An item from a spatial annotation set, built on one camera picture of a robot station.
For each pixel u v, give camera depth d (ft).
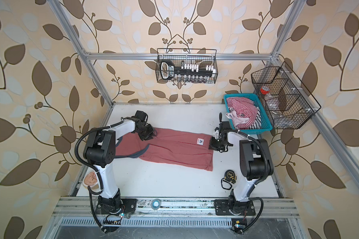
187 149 3.10
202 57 2.99
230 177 2.66
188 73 2.72
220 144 2.67
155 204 2.49
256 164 1.59
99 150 1.75
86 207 2.48
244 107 3.45
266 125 3.21
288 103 2.40
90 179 2.68
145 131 2.85
